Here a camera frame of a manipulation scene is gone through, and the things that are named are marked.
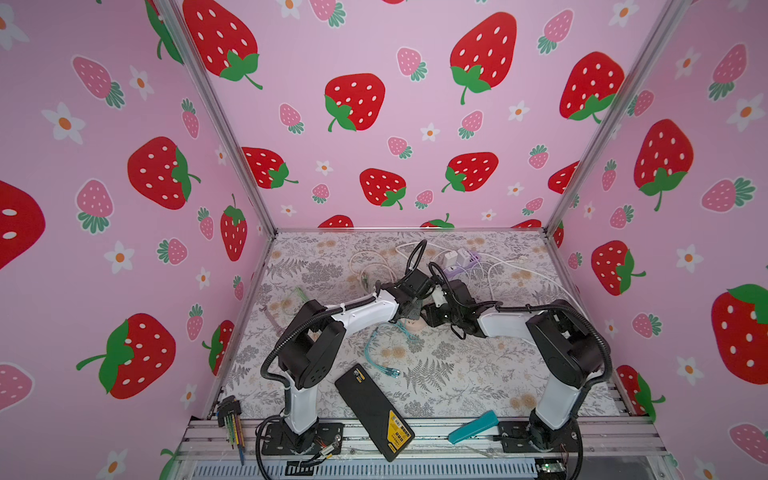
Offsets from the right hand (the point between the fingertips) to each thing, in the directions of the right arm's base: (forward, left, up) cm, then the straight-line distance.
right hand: (423, 311), depth 96 cm
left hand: (-1, +4, +3) cm, 6 cm away
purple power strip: (+25, -18, 0) cm, 31 cm away
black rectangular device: (-31, +11, -1) cm, 33 cm away
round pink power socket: (-6, +2, +2) cm, 7 cm away
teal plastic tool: (-29, -19, -4) cm, 35 cm away
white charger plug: (+20, -10, +5) cm, 22 cm away
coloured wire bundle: (-37, +48, 0) cm, 61 cm away
